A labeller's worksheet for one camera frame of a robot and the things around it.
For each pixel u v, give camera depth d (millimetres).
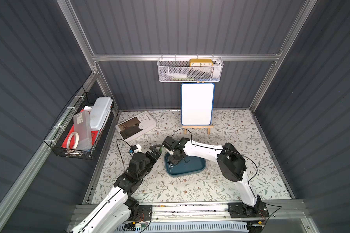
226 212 740
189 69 892
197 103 931
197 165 876
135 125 1069
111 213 487
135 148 713
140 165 585
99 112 734
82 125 687
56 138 607
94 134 707
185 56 891
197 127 1051
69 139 664
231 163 548
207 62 872
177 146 674
